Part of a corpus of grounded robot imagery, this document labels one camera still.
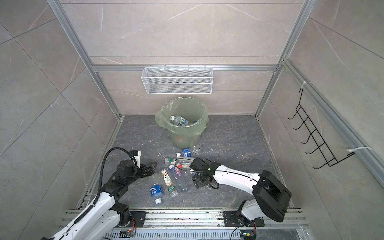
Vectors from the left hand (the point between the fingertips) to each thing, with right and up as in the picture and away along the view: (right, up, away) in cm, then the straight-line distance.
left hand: (150, 160), depth 83 cm
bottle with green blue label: (+15, +24, +15) cm, 32 cm away
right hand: (+29, -11, +2) cm, 31 cm away
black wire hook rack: (+82, +10, -19) cm, 85 cm away
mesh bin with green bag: (+24, +30, +13) cm, 41 cm away
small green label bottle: (+14, -16, -4) cm, 22 cm away
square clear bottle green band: (+18, -2, +4) cm, 18 cm away
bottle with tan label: (+10, -10, -1) cm, 14 cm away
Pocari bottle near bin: (+21, +3, +10) cm, 24 cm away
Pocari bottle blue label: (+32, -13, -4) cm, 35 cm away
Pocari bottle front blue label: (+6, -15, -6) cm, 17 cm away
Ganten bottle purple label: (+17, -10, 0) cm, 20 cm away
